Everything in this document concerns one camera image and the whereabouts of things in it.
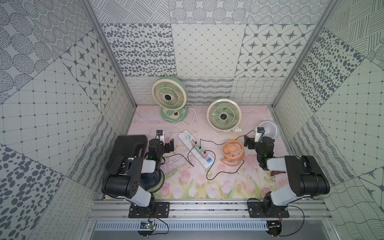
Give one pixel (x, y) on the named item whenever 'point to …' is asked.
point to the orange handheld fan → (233, 152)
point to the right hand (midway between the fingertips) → (252, 137)
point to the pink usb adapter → (204, 153)
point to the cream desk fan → (224, 115)
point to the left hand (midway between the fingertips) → (163, 137)
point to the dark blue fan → (152, 182)
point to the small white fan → (271, 129)
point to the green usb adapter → (199, 148)
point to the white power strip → (185, 137)
